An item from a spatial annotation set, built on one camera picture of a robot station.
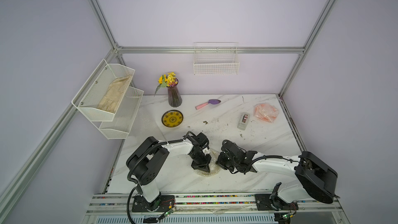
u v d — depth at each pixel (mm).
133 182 486
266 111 1065
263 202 733
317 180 430
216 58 939
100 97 782
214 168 825
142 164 465
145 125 955
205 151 838
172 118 1073
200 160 763
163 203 742
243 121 1012
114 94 799
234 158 661
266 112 1062
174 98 1081
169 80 954
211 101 1149
